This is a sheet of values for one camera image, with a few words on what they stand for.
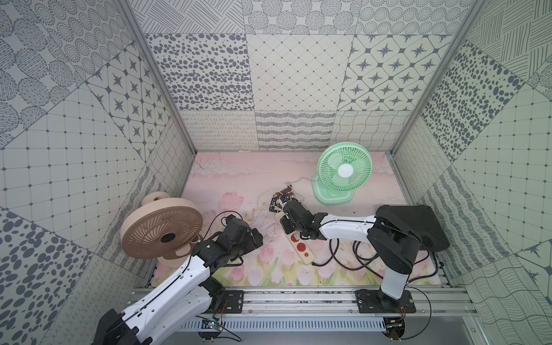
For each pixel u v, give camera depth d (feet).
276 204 3.21
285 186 3.47
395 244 1.57
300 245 2.80
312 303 2.49
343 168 2.74
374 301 2.40
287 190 3.35
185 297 1.91
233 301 2.40
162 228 2.10
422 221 2.95
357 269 2.68
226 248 1.94
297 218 2.29
